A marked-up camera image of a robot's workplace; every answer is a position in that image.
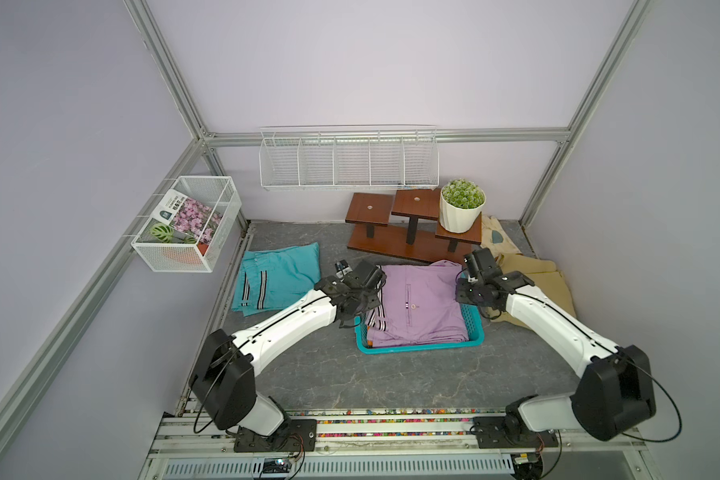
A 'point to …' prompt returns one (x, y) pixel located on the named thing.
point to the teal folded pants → (272, 278)
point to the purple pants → (419, 303)
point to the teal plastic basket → (473, 325)
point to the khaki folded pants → (547, 282)
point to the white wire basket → (159, 247)
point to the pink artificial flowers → (197, 220)
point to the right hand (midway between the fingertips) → (463, 290)
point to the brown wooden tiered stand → (406, 224)
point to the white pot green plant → (462, 201)
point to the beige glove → (494, 237)
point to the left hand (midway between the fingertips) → (370, 302)
